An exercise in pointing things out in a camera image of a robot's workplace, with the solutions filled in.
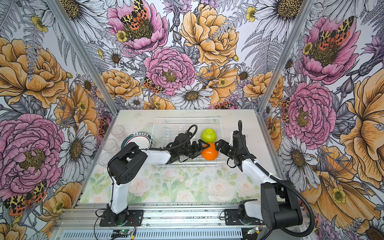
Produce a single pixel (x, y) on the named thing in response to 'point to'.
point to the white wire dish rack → (165, 131)
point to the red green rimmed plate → (141, 139)
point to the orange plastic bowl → (209, 153)
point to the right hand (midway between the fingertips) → (219, 149)
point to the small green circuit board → (125, 231)
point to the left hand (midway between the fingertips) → (206, 152)
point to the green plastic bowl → (208, 135)
